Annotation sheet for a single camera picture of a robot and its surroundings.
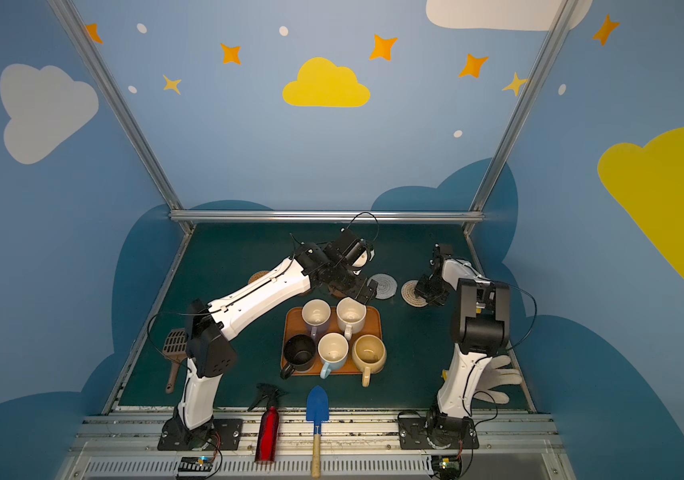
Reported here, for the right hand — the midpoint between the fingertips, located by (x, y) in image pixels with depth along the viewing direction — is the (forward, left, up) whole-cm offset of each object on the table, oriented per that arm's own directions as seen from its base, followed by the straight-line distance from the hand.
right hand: (425, 294), depth 100 cm
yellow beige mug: (-21, +19, -1) cm, 29 cm away
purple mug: (-11, +36, +2) cm, 38 cm away
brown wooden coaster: (-16, +29, +24) cm, 41 cm away
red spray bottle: (-42, +45, +2) cm, 61 cm away
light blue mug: (-21, +30, +1) cm, 37 cm away
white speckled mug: (-9, +25, 0) cm, 27 cm away
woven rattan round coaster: (+5, +60, -1) cm, 60 cm away
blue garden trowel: (-38, +33, -1) cm, 50 cm away
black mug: (-23, +40, +1) cm, 46 cm away
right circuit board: (-48, 0, -4) cm, 48 cm away
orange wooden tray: (-14, +43, 0) cm, 45 cm away
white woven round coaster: (0, +5, -1) cm, 6 cm away
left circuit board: (-51, +62, -3) cm, 81 cm away
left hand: (-9, +23, +18) cm, 31 cm away
